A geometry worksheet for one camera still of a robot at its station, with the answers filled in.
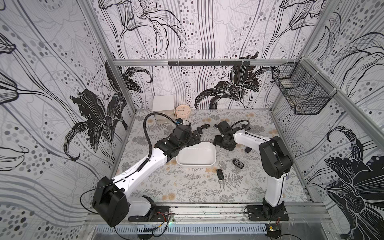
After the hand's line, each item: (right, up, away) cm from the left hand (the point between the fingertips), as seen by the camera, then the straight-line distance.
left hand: (193, 139), depth 81 cm
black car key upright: (+4, +4, +24) cm, 25 cm away
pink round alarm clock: (-9, +18, +34) cm, 39 cm away
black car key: (+40, +5, +25) cm, 47 cm away
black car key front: (+15, -21, +3) cm, 26 cm away
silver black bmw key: (+26, -15, +8) cm, 31 cm away
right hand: (+18, -4, +18) cm, 26 cm away
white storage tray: (+6, -11, +12) cm, 17 cm away
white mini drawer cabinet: (-21, +23, +24) cm, 39 cm away
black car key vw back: (+8, +7, +27) cm, 29 cm away
